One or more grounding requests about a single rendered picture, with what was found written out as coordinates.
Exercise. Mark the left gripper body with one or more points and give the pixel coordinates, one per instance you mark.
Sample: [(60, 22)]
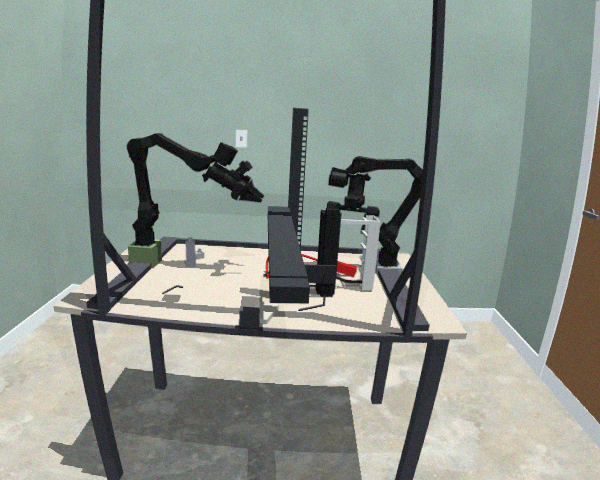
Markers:
[(236, 186)]

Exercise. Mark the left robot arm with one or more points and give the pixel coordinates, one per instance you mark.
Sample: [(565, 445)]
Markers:
[(224, 155)]

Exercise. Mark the red power plug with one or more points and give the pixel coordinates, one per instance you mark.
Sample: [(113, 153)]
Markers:
[(346, 269)]

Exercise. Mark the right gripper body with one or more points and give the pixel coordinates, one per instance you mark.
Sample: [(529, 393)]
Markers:
[(369, 210)]

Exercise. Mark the black perforated rack post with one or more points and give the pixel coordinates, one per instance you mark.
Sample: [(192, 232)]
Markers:
[(295, 167)]

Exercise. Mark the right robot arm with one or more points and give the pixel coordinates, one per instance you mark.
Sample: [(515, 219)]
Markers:
[(388, 232)]

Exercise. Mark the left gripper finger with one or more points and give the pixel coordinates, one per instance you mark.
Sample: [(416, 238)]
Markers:
[(255, 190), (249, 195)]

